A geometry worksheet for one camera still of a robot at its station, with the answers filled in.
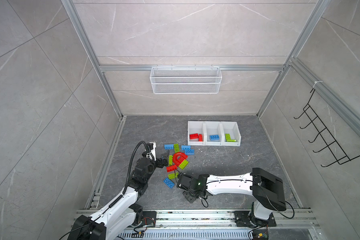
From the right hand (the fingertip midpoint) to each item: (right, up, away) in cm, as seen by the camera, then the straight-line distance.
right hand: (189, 193), depth 82 cm
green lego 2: (+30, +28, +21) cm, 46 cm away
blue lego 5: (-11, +5, +2) cm, 13 cm away
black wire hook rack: (+64, +31, -14) cm, 72 cm away
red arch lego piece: (-6, +17, +13) cm, 23 cm away
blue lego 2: (-2, +24, +16) cm, 29 cm away
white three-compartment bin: (+19, +32, +27) cm, 47 cm away
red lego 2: (+9, +30, +22) cm, 38 cm away
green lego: (+28, +30, +23) cm, 48 cm away
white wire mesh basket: (-1, +70, +19) cm, 72 cm away
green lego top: (-8, +23, +18) cm, 30 cm away
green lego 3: (-11, +16, +10) cm, 22 cm away
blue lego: (-13, +24, +16) cm, 32 cm away
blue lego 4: (+19, +30, +22) cm, 42 cm away
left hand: (-16, +26, 0) cm, 30 cm away
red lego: (+5, +31, +23) cm, 39 cm away
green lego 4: (-9, +8, +5) cm, 13 cm away
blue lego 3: (+1, +20, +15) cm, 26 cm away
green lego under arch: (-3, +14, +9) cm, 17 cm away
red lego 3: (-10, +12, +7) cm, 17 cm away
